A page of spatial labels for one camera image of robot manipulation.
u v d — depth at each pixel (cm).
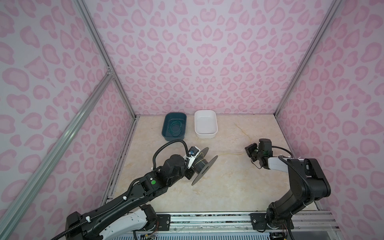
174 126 113
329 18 72
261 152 78
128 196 46
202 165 73
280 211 60
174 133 109
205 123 112
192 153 59
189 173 62
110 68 90
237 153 98
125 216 57
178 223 75
